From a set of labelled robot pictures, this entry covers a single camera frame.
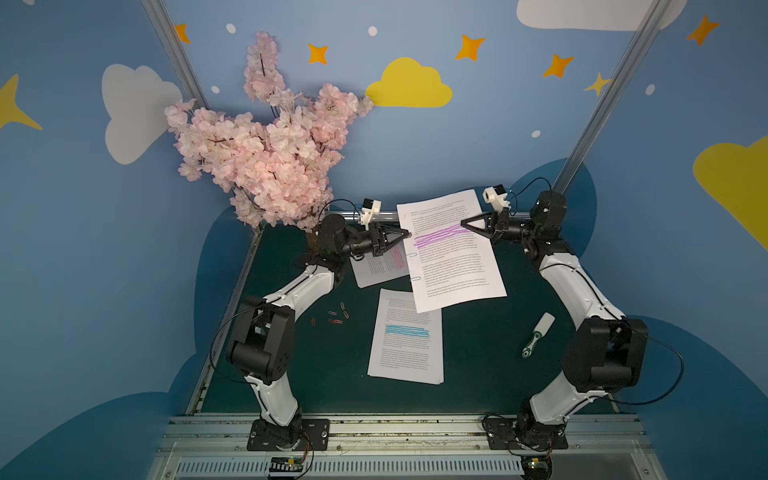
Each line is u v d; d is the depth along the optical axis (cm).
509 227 66
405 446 73
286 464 73
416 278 70
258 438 74
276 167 63
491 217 70
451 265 69
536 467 73
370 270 108
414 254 73
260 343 48
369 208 76
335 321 96
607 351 46
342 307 98
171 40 73
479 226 72
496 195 73
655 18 70
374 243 71
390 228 75
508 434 75
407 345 91
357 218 77
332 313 96
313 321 95
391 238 75
